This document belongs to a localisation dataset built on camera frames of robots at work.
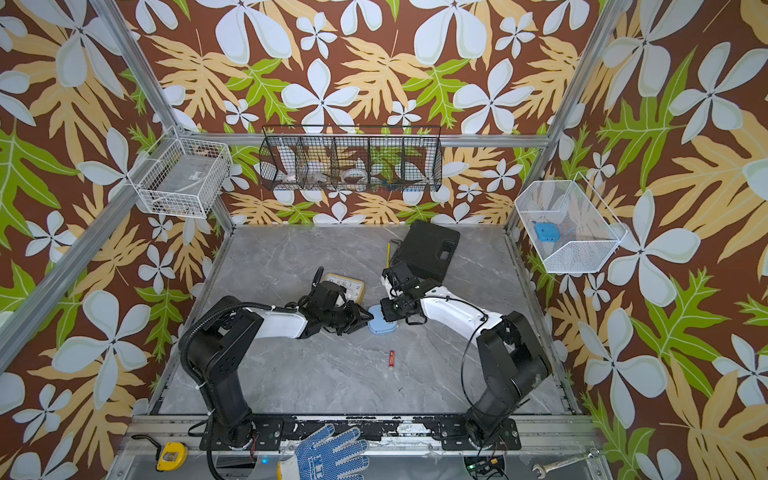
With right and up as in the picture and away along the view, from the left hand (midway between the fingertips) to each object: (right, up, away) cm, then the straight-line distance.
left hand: (375, 315), depth 91 cm
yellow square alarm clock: (-7, +7, +7) cm, 12 cm away
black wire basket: (-8, +51, +6) cm, 52 cm away
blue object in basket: (+49, +25, -8) cm, 56 cm away
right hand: (+3, +2, -2) cm, 4 cm away
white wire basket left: (-56, +42, -6) cm, 70 cm away
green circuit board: (+28, -34, -18) cm, 47 cm away
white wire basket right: (+57, +27, -7) cm, 63 cm away
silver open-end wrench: (+53, -30, -20) cm, 64 cm away
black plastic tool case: (+19, +21, +16) cm, 33 cm away
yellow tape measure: (-47, -29, -22) cm, 60 cm away
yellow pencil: (+5, +18, +20) cm, 27 cm away
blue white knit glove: (-12, -30, -20) cm, 38 cm away
